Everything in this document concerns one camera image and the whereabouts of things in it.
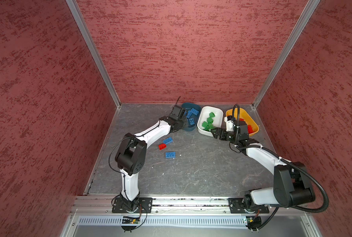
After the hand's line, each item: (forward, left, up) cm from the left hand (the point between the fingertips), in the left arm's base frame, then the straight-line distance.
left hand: (185, 125), depth 93 cm
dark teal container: (+24, -3, -7) cm, 25 cm away
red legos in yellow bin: (+4, -47, -10) cm, 49 cm away
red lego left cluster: (-10, +15, -10) cm, 21 cm away
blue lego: (+20, -8, -9) cm, 24 cm away
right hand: (-6, -18, 0) cm, 19 cm away
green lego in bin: (+19, -22, -11) cm, 30 cm away
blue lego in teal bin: (+11, -6, -10) cm, 16 cm away
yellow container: (+13, -46, -7) cm, 48 cm away
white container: (+18, -16, -11) cm, 26 cm away
